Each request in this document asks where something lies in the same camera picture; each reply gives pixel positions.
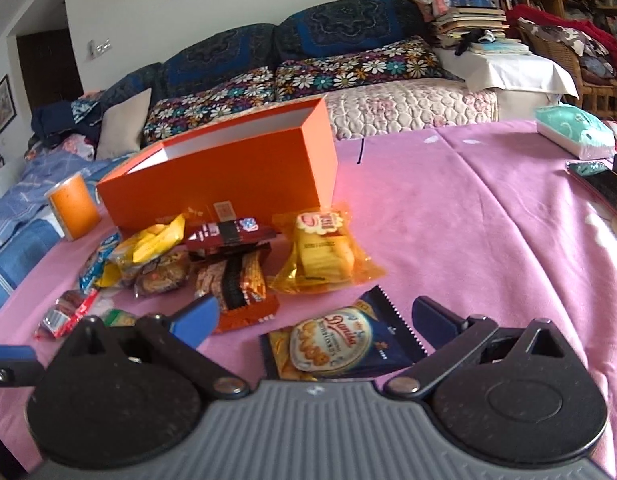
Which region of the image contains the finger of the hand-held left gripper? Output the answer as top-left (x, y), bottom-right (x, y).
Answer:
top-left (0, 342), bottom-right (45, 392)

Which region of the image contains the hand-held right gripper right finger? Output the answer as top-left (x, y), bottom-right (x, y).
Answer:
top-left (385, 296), bottom-right (570, 401)

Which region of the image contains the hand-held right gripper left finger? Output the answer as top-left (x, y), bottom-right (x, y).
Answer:
top-left (63, 295), bottom-right (250, 401)

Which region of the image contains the brown cookie clear packet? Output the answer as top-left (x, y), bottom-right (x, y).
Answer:
top-left (134, 254), bottom-right (192, 300)

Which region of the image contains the orange brown snack packet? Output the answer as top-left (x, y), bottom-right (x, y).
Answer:
top-left (194, 250), bottom-right (280, 335)

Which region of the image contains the red clear date packet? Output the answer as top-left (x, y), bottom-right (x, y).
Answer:
top-left (34, 289), bottom-right (100, 341)

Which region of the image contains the green snack packet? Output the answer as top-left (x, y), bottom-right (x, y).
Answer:
top-left (102, 309), bottom-right (139, 328)

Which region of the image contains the dark red bar packet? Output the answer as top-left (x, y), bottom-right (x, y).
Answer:
top-left (185, 216), bottom-right (278, 261)

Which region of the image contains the yellow crinkled snack packet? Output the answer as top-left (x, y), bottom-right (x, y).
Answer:
top-left (112, 214), bottom-right (186, 267)

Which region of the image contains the dark blue cookie packet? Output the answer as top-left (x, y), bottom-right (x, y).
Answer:
top-left (259, 285), bottom-right (428, 382)

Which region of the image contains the clear yellow cake packet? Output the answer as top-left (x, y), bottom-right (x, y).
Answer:
top-left (268, 209), bottom-right (388, 295)

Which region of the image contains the orange cardboard box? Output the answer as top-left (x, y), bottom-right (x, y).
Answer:
top-left (96, 96), bottom-right (339, 241)

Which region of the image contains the pink tablecloth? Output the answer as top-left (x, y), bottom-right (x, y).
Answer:
top-left (0, 119), bottom-right (617, 476)

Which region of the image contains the blue plaid blanket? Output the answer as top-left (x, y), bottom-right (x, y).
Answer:
top-left (0, 152), bottom-right (134, 326)

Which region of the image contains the orange label mug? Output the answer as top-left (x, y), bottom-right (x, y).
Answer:
top-left (44, 170), bottom-right (103, 242)

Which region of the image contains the beige pillow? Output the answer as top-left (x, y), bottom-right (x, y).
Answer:
top-left (96, 87), bottom-right (153, 161)

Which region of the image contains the floral cushion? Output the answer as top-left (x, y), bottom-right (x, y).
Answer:
top-left (273, 35), bottom-right (444, 104)
top-left (142, 66), bottom-right (278, 146)

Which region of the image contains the quilted cream cover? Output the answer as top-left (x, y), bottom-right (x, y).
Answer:
top-left (323, 80), bottom-right (499, 141)

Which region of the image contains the dark green packet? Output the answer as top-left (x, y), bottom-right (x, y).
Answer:
top-left (566, 160), bottom-right (612, 178)

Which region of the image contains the teal tissue pack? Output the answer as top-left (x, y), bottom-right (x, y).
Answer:
top-left (535, 104), bottom-right (617, 158)

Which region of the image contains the dark blue clothes pile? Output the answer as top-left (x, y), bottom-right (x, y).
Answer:
top-left (31, 92), bottom-right (106, 151)

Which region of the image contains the blue patterned sofa cushion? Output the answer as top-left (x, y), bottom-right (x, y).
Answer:
top-left (273, 0), bottom-right (433, 68)
top-left (101, 62), bottom-right (164, 111)
top-left (161, 22), bottom-right (278, 98)

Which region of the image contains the small framed picture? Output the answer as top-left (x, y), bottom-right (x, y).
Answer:
top-left (0, 75), bottom-right (18, 137)

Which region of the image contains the white cloth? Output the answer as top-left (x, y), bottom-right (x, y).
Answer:
top-left (433, 47), bottom-right (580, 99)

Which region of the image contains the dark wooden door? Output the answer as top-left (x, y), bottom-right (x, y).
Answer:
top-left (17, 27), bottom-right (84, 111)

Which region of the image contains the wicker chair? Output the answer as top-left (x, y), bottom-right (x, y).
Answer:
top-left (519, 25), bottom-right (617, 121)

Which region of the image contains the stack of books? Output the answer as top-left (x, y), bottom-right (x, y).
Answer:
top-left (429, 0), bottom-right (534, 56)

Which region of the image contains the red cloth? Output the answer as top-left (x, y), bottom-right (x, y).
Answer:
top-left (506, 4), bottom-right (617, 78)

